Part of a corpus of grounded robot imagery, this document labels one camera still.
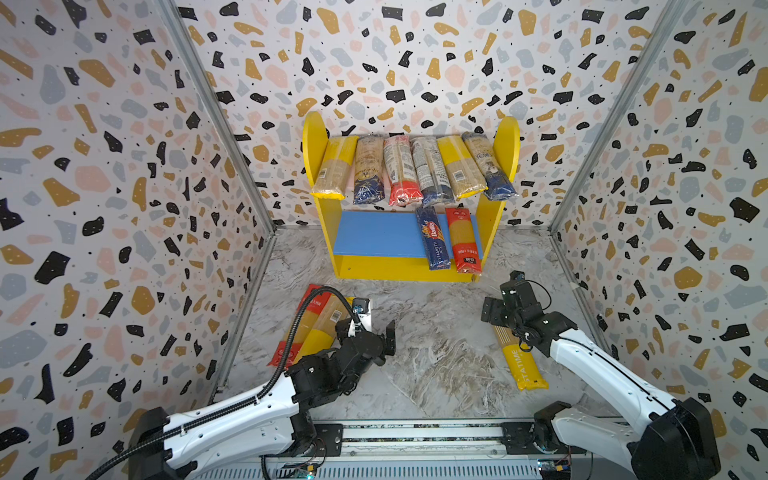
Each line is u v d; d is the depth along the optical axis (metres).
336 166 0.75
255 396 0.47
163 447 0.41
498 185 0.70
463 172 0.75
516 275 0.75
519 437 0.74
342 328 0.66
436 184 0.72
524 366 0.84
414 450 0.73
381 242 0.93
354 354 0.52
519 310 0.63
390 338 0.66
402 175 0.72
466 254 0.92
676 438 0.39
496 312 0.76
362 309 0.62
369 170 0.74
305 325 0.91
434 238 0.95
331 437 0.75
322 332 0.89
